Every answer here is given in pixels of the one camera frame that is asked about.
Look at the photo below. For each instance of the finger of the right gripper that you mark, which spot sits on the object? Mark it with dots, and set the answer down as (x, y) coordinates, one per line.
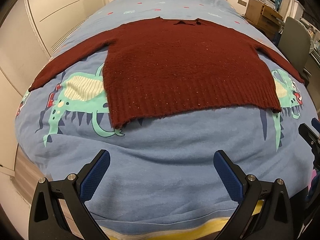
(316, 124)
(312, 140)

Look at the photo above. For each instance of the dark red knit sweater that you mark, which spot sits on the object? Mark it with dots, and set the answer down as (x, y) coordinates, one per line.
(157, 67)

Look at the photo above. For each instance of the wall socket plate right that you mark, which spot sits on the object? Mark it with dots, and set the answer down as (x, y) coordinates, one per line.
(243, 3)

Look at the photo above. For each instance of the grey desk chair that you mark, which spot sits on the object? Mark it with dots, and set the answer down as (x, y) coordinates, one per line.
(294, 44)

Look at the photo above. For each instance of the wooden bedside cabinet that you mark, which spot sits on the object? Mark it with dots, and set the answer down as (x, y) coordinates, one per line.
(264, 18)

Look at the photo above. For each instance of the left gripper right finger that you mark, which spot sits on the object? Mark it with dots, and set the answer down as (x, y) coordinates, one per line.
(264, 210)

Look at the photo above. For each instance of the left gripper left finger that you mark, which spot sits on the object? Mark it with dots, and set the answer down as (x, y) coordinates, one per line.
(47, 220)

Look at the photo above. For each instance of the cream sliding wardrobe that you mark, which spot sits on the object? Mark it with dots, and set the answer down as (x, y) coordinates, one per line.
(32, 31)

